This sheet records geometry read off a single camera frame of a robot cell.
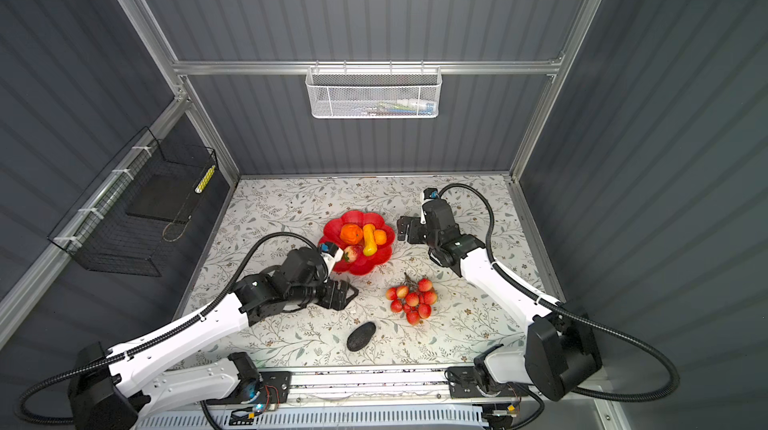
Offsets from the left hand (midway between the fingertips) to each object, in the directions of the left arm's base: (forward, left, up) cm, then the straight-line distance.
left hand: (348, 288), depth 76 cm
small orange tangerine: (+21, -9, -9) cm, 24 cm away
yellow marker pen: (+31, +39, +13) cm, 52 cm away
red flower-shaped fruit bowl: (+22, -3, -11) cm, 25 cm away
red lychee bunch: (-1, -18, -8) cm, 19 cm away
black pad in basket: (+21, +48, +15) cm, 54 cm away
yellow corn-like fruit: (+19, -5, -10) cm, 22 cm away
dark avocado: (-9, -2, -10) cm, 14 cm away
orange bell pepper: (+22, +1, -8) cm, 24 cm away
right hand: (+17, -19, +4) cm, 26 cm away
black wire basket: (+15, +52, +14) cm, 56 cm away
